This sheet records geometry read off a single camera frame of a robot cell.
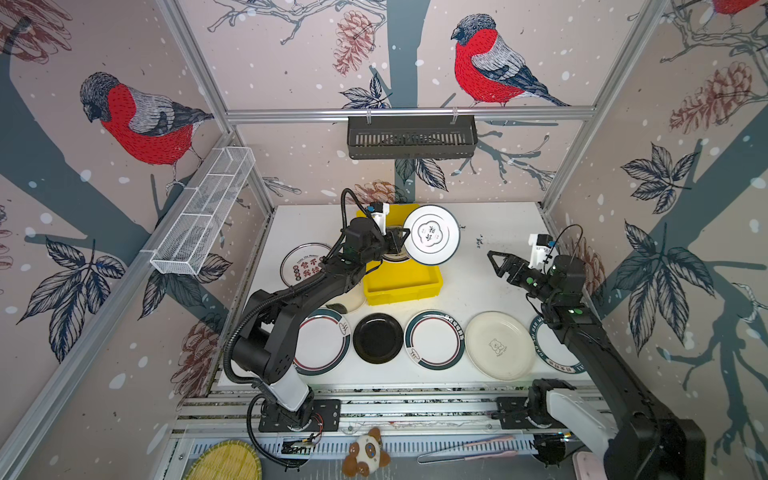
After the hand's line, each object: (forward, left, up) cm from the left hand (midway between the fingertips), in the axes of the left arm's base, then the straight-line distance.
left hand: (411, 231), depth 82 cm
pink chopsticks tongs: (-49, -19, -22) cm, 57 cm away
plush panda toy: (-49, +12, -21) cm, 54 cm away
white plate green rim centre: (-22, -7, -24) cm, 33 cm away
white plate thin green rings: (+1, -7, -4) cm, 8 cm away
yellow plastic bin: (-3, +3, -23) cm, 24 cm away
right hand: (-8, -23, -3) cm, 24 cm away
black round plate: (-21, +10, -24) cm, 34 cm away
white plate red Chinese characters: (+6, +37, -24) cm, 45 cm away
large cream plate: (-24, -26, -25) cm, 43 cm away
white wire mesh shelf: (-10, +55, +6) cm, 57 cm away
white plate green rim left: (-21, +26, -25) cm, 42 cm away
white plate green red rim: (+8, +3, -23) cm, 24 cm away
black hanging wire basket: (+41, -2, +3) cm, 41 cm away
